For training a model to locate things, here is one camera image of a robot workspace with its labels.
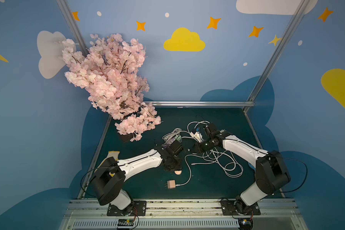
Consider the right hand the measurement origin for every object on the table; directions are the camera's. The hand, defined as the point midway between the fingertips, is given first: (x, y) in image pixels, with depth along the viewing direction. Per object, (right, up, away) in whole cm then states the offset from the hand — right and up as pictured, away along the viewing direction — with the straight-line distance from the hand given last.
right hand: (192, 150), depth 86 cm
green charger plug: (-8, +6, +11) cm, 15 cm away
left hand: (-7, -9, -3) cm, 12 cm away
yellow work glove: (-50, -4, +7) cm, 51 cm away
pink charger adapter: (-13, -19, -6) cm, 24 cm away
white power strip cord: (-10, +8, +21) cm, 24 cm away
